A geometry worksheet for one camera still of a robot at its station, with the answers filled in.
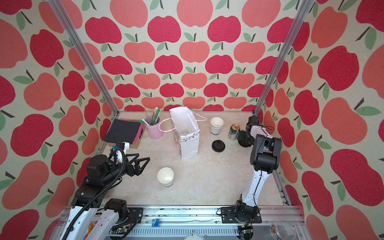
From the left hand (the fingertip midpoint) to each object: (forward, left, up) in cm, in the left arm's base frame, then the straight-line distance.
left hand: (145, 158), depth 69 cm
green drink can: (+27, -50, -15) cm, 59 cm away
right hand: (+25, -62, -22) cm, 70 cm away
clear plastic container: (-26, -64, -22) cm, 73 cm away
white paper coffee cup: (0, -7, -21) cm, 22 cm away
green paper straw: (+35, +1, -5) cm, 35 cm away
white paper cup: (+33, -39, -14) cm, 53 cm away
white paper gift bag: (+32, -19, -19) cm, 42 cm away
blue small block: (-23, -4, -21) cm, 32 cm away
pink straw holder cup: (+29, +4, -17) cm, 34 cm away
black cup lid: (+20, -40, -22) cm, 50 cm away
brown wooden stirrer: (+36, +8, -8) cm, 38 cm away
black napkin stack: (+32, +27, -20) cm, 47 cm away
